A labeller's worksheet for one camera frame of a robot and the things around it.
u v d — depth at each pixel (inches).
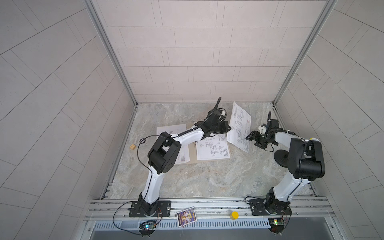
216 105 26.3
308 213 28.3
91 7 27.9
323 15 29.1
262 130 34.8
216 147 36.8
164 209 27.8
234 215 25.9
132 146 35.9
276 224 26.8
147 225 25.3
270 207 25.7
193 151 35.3
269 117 32.5
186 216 26.7
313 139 26.4
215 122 29.2
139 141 37.2
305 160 18.9
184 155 35.0
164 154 20.1
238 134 35.7
